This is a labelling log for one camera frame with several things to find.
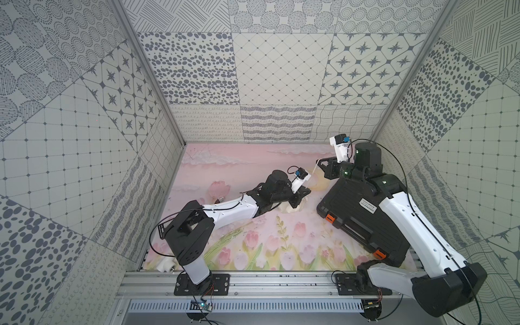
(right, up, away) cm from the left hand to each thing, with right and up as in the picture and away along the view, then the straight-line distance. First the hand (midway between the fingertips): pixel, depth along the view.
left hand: (308, 186), depth 80 cm
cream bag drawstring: (+1, +9, -7) cm, 11 cm away
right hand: (+3, +10, -6) cm, 12 cm away
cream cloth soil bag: (-9, -9, 0) cm, 12 cm away
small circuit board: (-41, -41, -10) cm, 59 cm away
